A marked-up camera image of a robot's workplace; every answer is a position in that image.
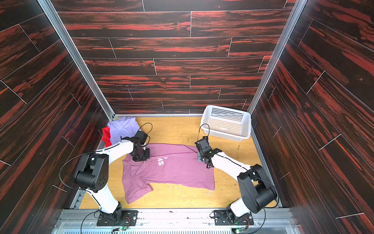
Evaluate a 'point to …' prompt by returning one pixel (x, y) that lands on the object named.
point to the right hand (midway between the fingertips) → (208, 153)
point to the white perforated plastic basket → (226, 124)
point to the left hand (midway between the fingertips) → (148, 158)
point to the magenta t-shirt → (175, 165)
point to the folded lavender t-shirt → (121, 127)
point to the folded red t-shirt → (106, 136)
